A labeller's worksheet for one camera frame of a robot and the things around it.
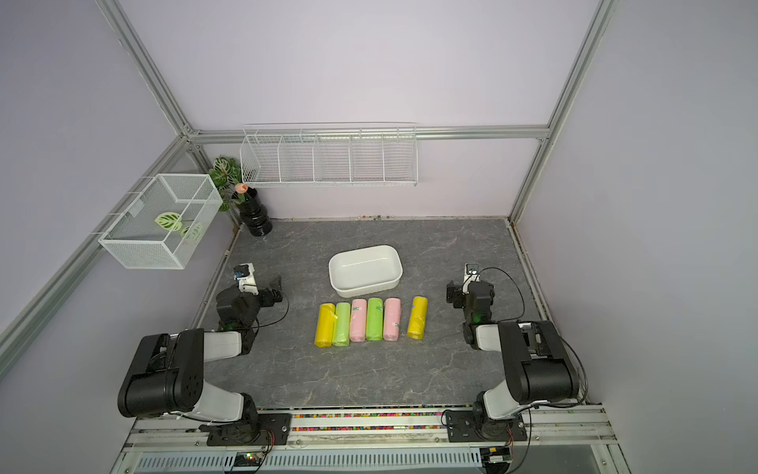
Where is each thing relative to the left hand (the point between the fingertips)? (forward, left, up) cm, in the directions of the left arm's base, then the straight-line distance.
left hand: (267, 278), depth 91 cm
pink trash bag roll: (-13, -28, -6) cm, 32 cm away
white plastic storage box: (+8, -31, -10) cm, 33 cm away
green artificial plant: (+30, +13, +17) cm, 37 cm away
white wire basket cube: (+6, +20, +21) cm, 30 cm away
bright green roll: (-13, -33, -7) cm, 36 cm away
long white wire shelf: (+36, -21, +20) cm, 46 cm away
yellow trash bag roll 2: (-14, -18, -7) cm, 24 cm away
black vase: (+31, +11, -1) cm, 33 cm away
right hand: (-3, -64, -3) cm, 64 cm away
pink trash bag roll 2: (-13, -38, -8) cm, 41 cm away
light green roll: (-15, -23, -7) cm, 28 cm away
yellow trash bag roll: (-14, -46, -6) cm, 49 cm away
